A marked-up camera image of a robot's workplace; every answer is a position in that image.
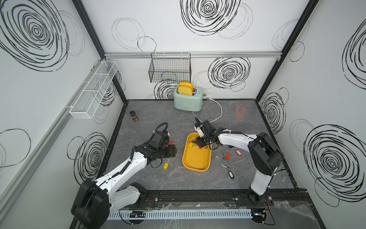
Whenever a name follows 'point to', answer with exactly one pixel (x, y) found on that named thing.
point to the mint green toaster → (192, 103)
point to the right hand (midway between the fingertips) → (198, 142)
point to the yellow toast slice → (185, 88)
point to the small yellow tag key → (191, 144)
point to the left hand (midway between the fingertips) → (173, 150)
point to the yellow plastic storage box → (195, 158)
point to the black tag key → (229, 171)
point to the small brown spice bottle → (133, 114)
